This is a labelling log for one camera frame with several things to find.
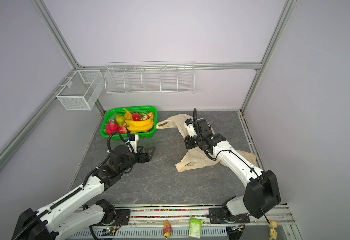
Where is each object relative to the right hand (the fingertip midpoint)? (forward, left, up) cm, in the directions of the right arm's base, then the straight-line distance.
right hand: (186, 141), depth 82 cm
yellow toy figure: (-37, -41, -15) cm, 57 cm away
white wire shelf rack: (+41, +23, +14) cm, 49 cm away
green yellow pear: (+22, +45, -7) cm, 51 cm away
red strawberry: (+24, +34, -6) cm, 42 cm away
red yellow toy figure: (-39, +9, -14) cm, 43 cm away
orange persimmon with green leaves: (+28, +27, -9) cm, 40 cm away
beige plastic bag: (-10, -5, 0) cm, 12 cm away
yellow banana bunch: (+17, +32, -7) cm, 36 cm away
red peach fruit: (+13, +41, -7) cm, 44 cm away
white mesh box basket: (+32, +69, +10) cm, 77 cm away
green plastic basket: (+27, +53, -6) cm, 60 cm away
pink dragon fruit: (+16, +49, -6) cm, 52 cm away
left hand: (-6, +19, +1) cm, 20 cm away
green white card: (-39, -4, -15) cm, 42 cm away
